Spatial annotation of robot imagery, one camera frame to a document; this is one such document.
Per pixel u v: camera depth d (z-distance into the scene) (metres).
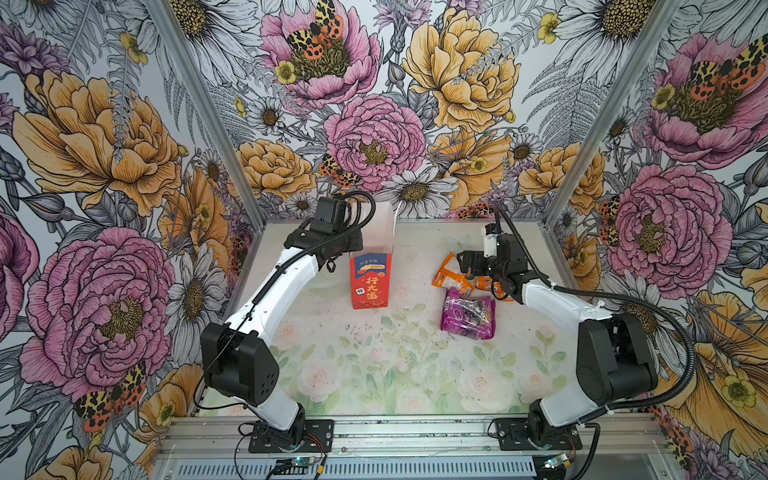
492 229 0.81
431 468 0.65
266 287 0.49
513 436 0.74
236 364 0.43
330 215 0.62
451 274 0.99
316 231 0.62
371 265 0.81
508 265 0.72
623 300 0.49
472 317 0.89
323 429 0.75
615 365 0.45
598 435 0.69
